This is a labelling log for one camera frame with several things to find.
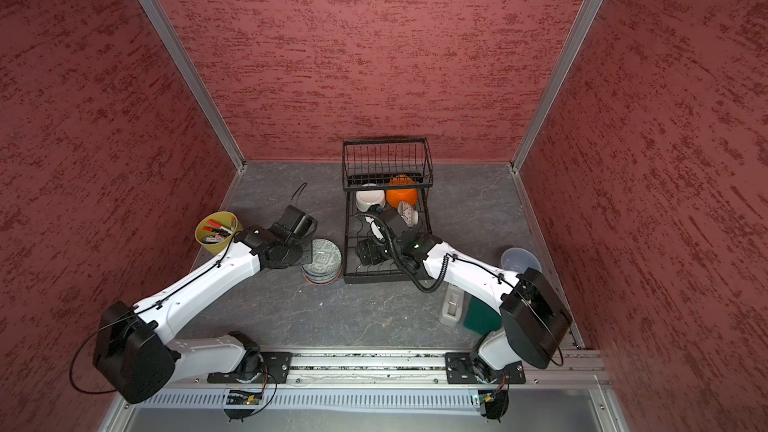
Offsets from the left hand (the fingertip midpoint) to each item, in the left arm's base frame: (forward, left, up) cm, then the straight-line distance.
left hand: (302, 259), depth 82 cm
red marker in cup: (+9, +28, 0) cm, 29 cm away
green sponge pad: (-13, -50, -8) cm, 53 cm away
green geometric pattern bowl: (+2, -6, -5) cm, 8 cm away
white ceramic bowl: (+25, -17, -3) cm, 30 cm away
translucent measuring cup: (+3, -64, -4) cm, 64 cm away
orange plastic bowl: (+25, -26, -3) cm, 37 cm away
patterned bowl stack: (-3, -5, -2) cm, 7 cm away
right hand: (+1, -18, +2) cm, 18 cm away
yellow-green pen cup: (+3, +25, +3) cm, 25 cm away
